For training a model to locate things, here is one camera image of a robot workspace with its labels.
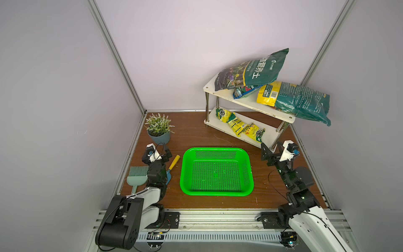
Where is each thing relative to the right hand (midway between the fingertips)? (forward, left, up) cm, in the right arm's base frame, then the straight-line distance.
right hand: (272, 141), depth 69 cm
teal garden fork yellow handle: (-4, +53, -26) cm, 59 cm away
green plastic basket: (-3, +25, -27) cm, 37 cm away
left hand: (+4, +57, -10) cm, 58 cm away
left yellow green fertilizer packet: (+33, +19, -18) cm, 42 cm away
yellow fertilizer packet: (+23, +11, -17) cm, 30 cm away
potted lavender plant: (+15, +59, -10) cm, 62 cm away
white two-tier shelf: (+21, +8, +6) cm, 23 cm away
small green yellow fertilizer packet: (+17, -1, -17) cm, 24 cm away
